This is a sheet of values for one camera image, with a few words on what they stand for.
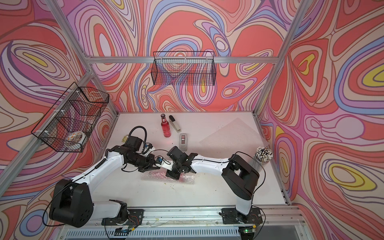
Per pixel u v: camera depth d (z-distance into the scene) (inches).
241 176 19.1
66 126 29.3
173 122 42.6
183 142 38.8
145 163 29.0
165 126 37.7
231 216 28.8
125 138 40.5
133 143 27.2
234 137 41.3
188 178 31.6
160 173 32.3
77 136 28.3
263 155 29.5
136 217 28.8
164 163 28.5
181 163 25.6
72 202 16.1
